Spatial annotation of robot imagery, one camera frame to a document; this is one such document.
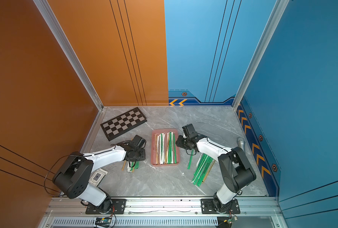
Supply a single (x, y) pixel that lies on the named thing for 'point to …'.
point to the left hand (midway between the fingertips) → (144, 154)
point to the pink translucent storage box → (154, 132)
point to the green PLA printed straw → (169, 147)
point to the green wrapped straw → (201, 171)
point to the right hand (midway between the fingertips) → (177, 142)
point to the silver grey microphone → (241, 142)
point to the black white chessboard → (123, 123)
